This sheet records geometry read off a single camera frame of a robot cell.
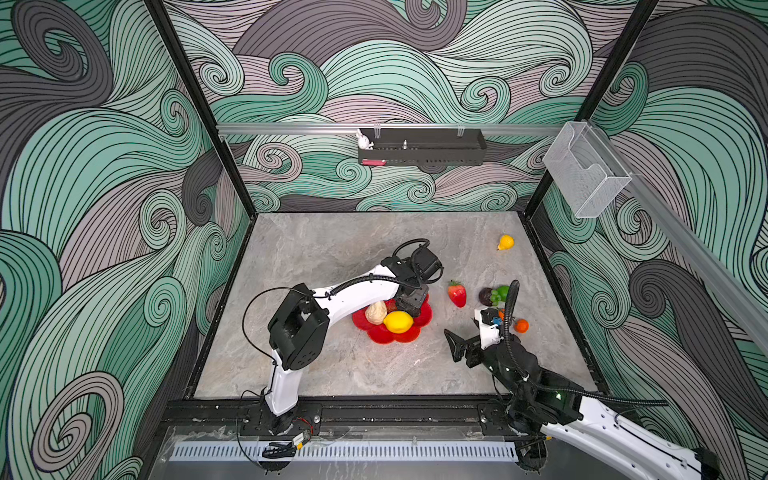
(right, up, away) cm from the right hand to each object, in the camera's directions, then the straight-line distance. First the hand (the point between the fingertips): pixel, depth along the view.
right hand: (460, 328), depth 76 cm
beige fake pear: (-22, +1, +10) cm, 24 cm away
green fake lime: (+16, +6, +14) cm, 22 cm away
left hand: (-12, +8, +11) cm, 18 cm away
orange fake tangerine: (+22, -3, +12) cm, 25 cm away
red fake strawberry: (+4, +6, +17) cm, 18 cm away
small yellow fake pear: (+26, +22, +31) cm, 46 cm away
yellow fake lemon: (-16, -1, +10) cm, 19 cm away
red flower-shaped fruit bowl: (-21, -5, +10) cm, 23 cm away
